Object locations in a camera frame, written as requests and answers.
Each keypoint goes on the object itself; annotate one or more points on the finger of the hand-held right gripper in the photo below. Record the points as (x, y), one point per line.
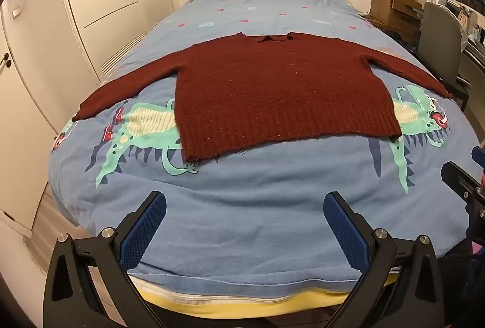
(462, 182)
(479, 155)

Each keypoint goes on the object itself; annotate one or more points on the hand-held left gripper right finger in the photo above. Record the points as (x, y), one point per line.
(343, 227)

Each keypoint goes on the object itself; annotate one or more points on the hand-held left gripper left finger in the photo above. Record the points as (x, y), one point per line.
(146, 227)

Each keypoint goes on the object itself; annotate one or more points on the dark red knitted sweater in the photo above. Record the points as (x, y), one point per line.
(280, 93)

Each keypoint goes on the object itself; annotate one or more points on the blue printed duvet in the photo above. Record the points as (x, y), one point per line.
(265, 184)

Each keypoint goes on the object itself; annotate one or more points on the yellow bed sheet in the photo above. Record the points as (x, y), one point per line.
(227, 307)

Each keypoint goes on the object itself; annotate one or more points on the grey chair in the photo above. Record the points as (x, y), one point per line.
(441, 36)

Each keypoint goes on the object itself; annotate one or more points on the wooden cabinet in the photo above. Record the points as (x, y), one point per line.
(394, 11)

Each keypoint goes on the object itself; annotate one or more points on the dark door knob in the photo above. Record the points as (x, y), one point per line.
(6, 59)

